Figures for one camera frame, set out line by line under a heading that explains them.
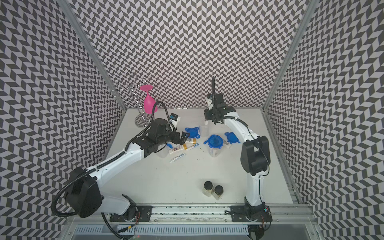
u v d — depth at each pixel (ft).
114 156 1.62
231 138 3.26
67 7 2.37
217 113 2.26
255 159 1.67
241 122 1.92
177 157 2.97
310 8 2.24
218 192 2.33
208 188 2.36
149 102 2.99
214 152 2.89
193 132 3.48
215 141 2.83
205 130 3.10
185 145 3.16
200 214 2.42
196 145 3.21
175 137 2.35
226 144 3.14
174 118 2.29
